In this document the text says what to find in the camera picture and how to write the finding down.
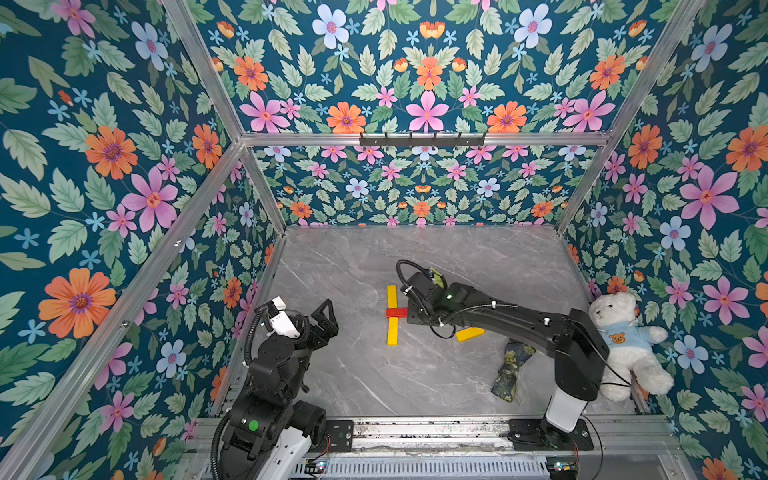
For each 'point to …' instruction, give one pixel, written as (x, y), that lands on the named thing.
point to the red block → (397, 313)
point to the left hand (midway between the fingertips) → (324, 308)
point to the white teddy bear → (629, 346)
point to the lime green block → (437, 278)
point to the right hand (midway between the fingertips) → (416, 307)
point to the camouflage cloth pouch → (504, 386)
